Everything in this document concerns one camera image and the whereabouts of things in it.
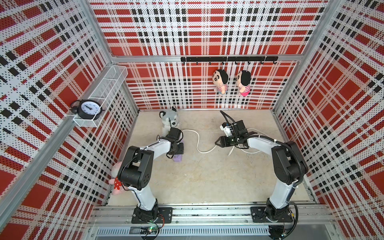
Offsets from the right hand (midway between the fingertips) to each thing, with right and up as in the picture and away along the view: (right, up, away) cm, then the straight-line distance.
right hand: (220, 141), depth 94 cm
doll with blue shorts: (0, +40, -3) cm, 40 cm away
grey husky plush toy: (-30, +17, -1) cm, 35 cm away
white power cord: (+9, -2, -10) cm, 14 cm away
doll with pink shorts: (+14, +38, 0) cm, 41 cm away
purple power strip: (-27, -10, -3) cm, 29 cm away
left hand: (-25, -6, +3) cm, 26 cm away
